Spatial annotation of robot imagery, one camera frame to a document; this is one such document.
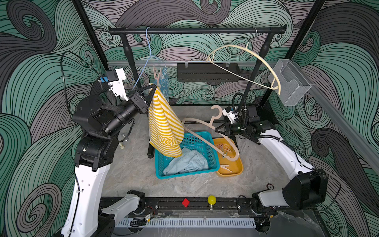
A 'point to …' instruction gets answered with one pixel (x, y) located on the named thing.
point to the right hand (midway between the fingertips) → (215, 130)
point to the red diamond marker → (185, 202)
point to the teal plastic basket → (162, 160)
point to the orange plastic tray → (230, 161)
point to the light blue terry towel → (191, 160)
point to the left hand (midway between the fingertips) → (154, 84)
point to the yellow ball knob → (211, 200)
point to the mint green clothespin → (223, 156)
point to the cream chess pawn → (122, 146)
